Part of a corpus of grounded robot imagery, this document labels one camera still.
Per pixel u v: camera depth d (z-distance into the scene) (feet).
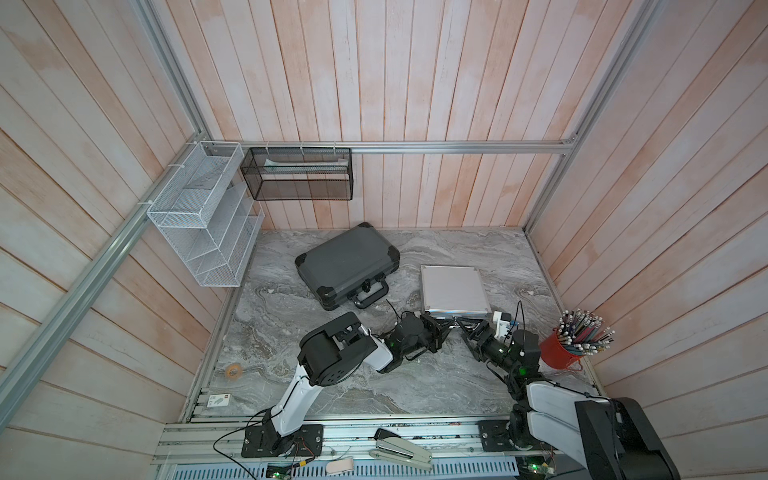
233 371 2.77
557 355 2.67
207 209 2.39
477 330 2.51
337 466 2.26
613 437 1.34
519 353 2.16
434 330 2.67
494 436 2.39
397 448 2.34
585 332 2.54
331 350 1.78
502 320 2.67
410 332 2.36
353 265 3.22
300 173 3.53
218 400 2.57
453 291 3.12
